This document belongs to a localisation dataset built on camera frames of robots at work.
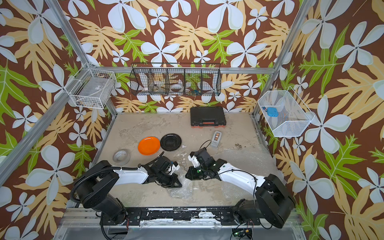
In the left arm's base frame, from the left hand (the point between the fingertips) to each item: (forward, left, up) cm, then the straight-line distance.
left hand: (182, 186), depth 84 cm
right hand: (+3, -2, +7) cm, 8 cm away
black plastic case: (+53, -18, +1) cm, 56 cm away
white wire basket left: (+46, +54, +34) cm, 79 cm away
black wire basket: (+60, +5, +31) cm, 67 cm away
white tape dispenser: (+32, -23, +3) cm, 39 cm away
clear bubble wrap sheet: (-4, -2, +2) cm, 5 cm away
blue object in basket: (+35, -53, +25) cm, 68 cm away
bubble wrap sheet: (+17, -44, +1) cm, 47 cm away
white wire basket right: (+27, -59, +31) cm, 72 cm away
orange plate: (+27, +24, -1) cm, 36 cm away
